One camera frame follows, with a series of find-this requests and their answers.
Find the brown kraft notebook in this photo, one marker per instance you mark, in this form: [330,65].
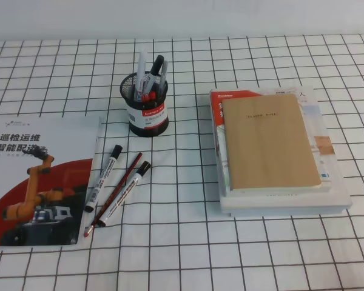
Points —
[267,144]

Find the white marker black cap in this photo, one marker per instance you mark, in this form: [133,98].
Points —
[104,220]
[97,192]

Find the white magazine with photos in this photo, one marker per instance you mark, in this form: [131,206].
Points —
[310,112]

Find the black mesh pen holder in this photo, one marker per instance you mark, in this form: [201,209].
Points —
[146,118]

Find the white marker in holder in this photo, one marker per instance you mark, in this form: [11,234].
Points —
[140,74]

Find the thick white bottom book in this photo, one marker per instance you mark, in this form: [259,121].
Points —
[331,198]

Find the red white book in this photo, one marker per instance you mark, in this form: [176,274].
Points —
[216,98]

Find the robot brochure booklet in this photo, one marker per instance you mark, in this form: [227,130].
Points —
[45,166]

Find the dark red pencil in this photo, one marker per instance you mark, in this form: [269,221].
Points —
[112,196]

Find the black capped marker in holder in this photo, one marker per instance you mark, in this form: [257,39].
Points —
[153,73]

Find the red capped marker in holder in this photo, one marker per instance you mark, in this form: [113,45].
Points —
[148,97]

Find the grey pen in holder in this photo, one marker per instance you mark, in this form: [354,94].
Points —
[162,77]

